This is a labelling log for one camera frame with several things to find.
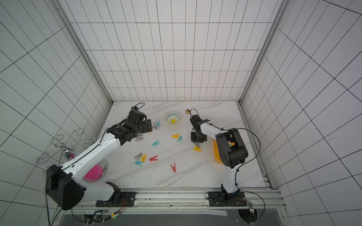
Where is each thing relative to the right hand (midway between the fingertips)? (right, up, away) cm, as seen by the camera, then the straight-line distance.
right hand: (192, 140), depth 97 cm
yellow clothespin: (-12, +3, +1) cm, 12 cm away
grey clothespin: (-35, -8, -9) cm, 37 cm away
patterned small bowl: (-14, +16, +10) cm, 24 cm away
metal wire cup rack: (-59, +2, -35) cm, 69 cm away
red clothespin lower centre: (-26, -10, -9) cm, 29 cm away
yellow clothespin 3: (-32, -10, -9) cm, 35 cm away
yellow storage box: (+14, -6, -14) cm, 20 cm away
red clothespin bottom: (-12, -14, -13) cm, 23 cm away
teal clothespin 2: (-25, -1, -2) cm, 25 cm away
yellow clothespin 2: (+3, -5, -5) cm, 8 cm away
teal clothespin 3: (-35, -12, -11) cm, 38 cm away
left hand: (-31, +11, -15) cm, 36 cm away
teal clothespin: (-8, +1, -1) cm, 9 cm away
